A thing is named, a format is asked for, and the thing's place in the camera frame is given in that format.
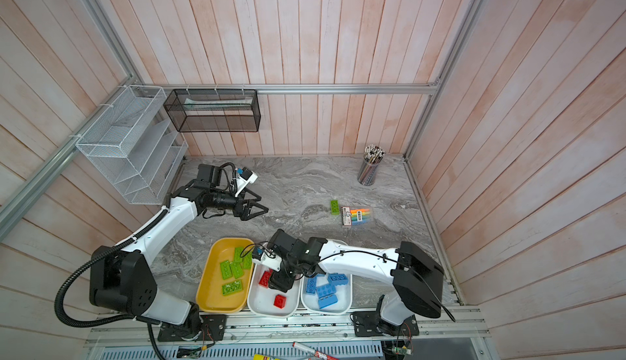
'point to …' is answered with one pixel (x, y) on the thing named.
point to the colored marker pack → (357, 217)
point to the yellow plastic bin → (209, 295)
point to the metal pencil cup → (368, 173)
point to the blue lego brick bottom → (311, 284)
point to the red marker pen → (315, 353)
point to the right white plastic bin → (342, 306)
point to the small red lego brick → (279, 301)
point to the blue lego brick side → (337, 278)
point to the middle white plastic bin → (261, 299)
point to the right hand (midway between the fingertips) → (275, 271)
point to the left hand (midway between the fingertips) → (261, 208)
